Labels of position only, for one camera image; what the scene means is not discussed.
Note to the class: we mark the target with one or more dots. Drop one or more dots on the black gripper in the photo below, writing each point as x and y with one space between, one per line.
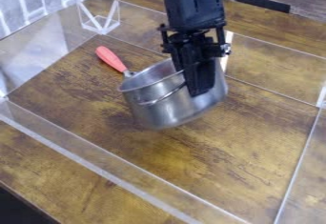
203 44

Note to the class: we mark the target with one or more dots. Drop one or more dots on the silver steel pot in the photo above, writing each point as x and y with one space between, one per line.
158 97

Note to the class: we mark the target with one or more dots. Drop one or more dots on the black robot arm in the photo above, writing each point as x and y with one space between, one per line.
194 14

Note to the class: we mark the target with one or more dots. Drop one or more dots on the red handled metal spoon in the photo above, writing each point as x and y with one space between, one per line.
107 56

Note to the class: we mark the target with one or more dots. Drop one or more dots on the clear acrylic corner bracket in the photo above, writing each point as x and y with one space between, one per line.
96 23

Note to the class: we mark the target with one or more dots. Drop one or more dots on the clear acrylic enclosure wall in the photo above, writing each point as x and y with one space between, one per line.
246 165

